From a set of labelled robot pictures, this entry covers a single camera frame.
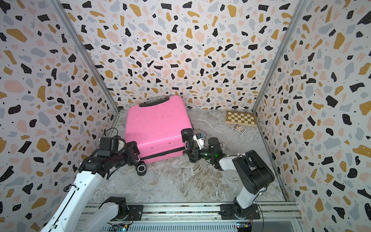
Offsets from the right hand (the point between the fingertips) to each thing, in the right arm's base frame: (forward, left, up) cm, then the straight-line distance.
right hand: (186, 153), depth 85 cm
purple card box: (+28, -38, -11) cm, 48 cm away
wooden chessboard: (+36, -40, -8) cm, 55 cm away
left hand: (-5, +25, +8) cm, 27 cm away
